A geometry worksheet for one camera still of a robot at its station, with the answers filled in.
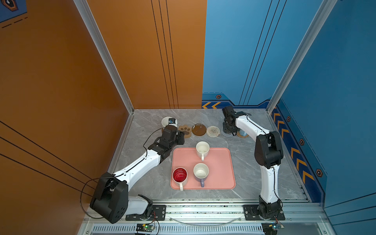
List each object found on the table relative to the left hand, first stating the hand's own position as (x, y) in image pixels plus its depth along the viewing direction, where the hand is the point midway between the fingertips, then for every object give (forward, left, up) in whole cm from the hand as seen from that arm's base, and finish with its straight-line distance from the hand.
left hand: (181, 131), depth 85 cm
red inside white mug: (-21, 0, -15) cm, 26 cm away
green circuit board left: (-45, +16, -18) cm, 51 cm away
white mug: (-3, -13, -13) cm, 19 cm away
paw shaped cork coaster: (+14, -2, -17) cm, 22 cm away
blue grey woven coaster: (+8, -30, -15) cm, 35 cm away
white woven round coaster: (+12, -22, -16) cm, 30 cm away
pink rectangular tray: (-13, -24, -17) cm, 32 cm away
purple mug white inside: (-18, -12, -16) cm, 27 cm away
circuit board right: (-45, -44, -17) cm, 65 cm away
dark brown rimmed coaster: (+14, -11, -16) cm, 24 cm away
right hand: (+11, -31, -11) cm, 35 cm away
